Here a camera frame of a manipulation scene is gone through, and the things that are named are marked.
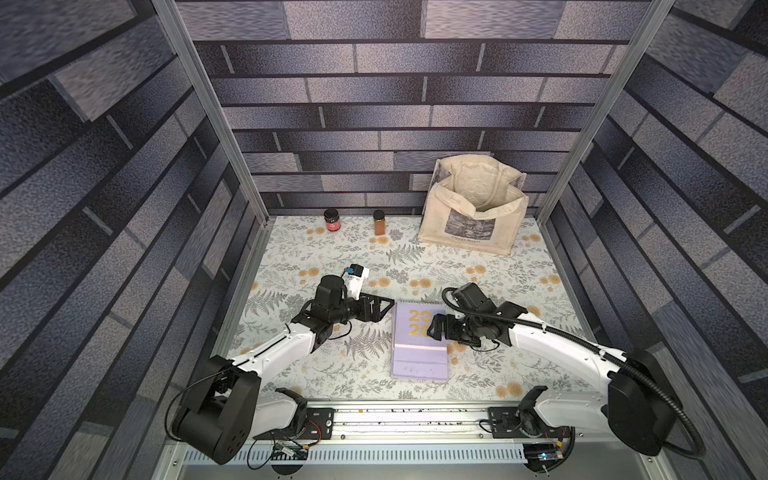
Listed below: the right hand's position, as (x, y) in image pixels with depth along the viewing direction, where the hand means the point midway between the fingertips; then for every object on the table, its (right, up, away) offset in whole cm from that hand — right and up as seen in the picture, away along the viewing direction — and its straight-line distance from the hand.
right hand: (438, 332), depth 83 cm
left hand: (-15, +10, -1) cm, 18 cm away
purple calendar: (-7, -6, -2) cm, 9 cm away
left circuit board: (-39, -25, -12) cm, 48 cm away
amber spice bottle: (-18, +34, +27) cm, 47 cm away
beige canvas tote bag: (+19, +41, +31) cm, 55 cm away
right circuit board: (+23, -26, -13) cm, 37 cm away
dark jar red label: (-36, +34, +30) cm, 58 cm away
